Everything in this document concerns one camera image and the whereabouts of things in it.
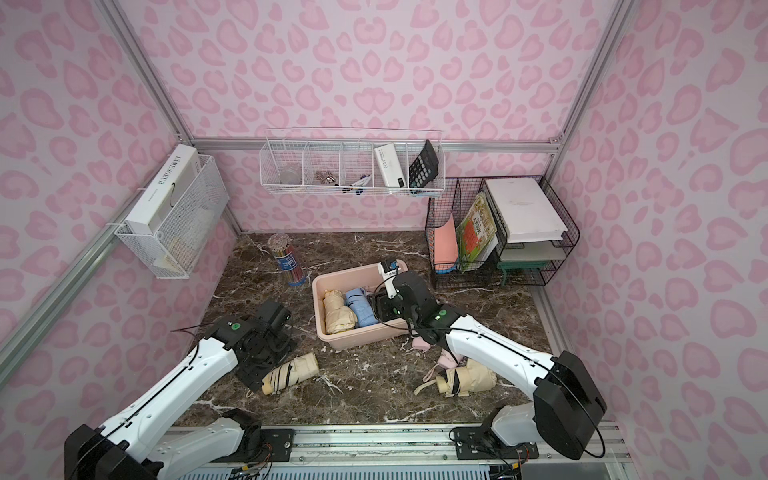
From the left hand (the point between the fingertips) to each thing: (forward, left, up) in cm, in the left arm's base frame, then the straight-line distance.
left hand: (287, 356), depth 79 cm
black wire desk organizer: (+35, -61, +11) cm, 71 cm away
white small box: (+50, -27, +24) cm, 62 cm away
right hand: (+13, -23, +10) cm, 28 cm away
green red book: (+41, -56, +4) cm, 69 cm away
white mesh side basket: (+17, +26, +22) cm, 38 cm away
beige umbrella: (+10, -12, +2) cm, 16 cm away
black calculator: (+49, -38, +23) cm, 66 cm away
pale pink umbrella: (+5, -36, -5) cm, 36 cm away
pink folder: (+42, -47, -4) cm, 63 cm away
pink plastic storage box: (+25, -20, 0) cm, 32 cm away
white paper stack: (+41, -70, +13) cm, 82 cm away
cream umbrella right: (-4, -48, -4) cm, 48 cm away
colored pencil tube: (+29, +5, +5) cm, 30 cm away
